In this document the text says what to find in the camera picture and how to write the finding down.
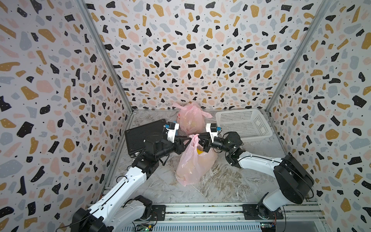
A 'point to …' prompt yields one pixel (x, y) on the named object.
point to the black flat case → (135, 137)
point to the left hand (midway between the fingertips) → (190, 138)
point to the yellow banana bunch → (199, 152)
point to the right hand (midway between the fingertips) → (193, 137)
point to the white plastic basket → (249, 123)
